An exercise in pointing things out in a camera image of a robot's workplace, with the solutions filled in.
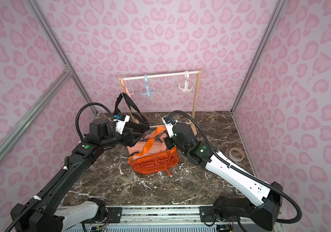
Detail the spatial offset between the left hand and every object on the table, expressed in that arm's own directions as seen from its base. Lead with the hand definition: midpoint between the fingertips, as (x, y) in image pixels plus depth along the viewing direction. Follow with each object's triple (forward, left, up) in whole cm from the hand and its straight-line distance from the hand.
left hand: (137, 131), depth 73 cm
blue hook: (+24, -4, +5) cm, 24 cm away
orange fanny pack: (-7, -7, -22) cm, 24 cm away
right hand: (-1, -15, +2) cm, 15 cm away
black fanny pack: (+15, +2, -15) cm, 21 cm away
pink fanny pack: (-3, -8, -11) cm, 13 cm away
